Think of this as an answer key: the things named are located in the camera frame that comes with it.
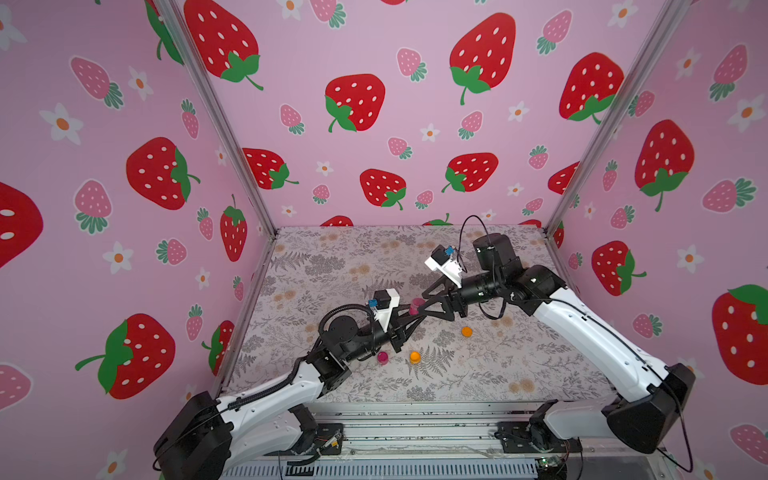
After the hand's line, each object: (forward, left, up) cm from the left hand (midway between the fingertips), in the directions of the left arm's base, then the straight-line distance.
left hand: (423, 312), depth 67 cm
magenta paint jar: (-1, +2, +3) cm, 4 cm away
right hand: (+2, -1, +2) cm, 3 cm away
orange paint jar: (0, +1, -26) cm, 26 cm away
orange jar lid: (+9, -16, -27) cm, 32 cm away
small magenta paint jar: (-1, +10, -26) cm, 28 cm away
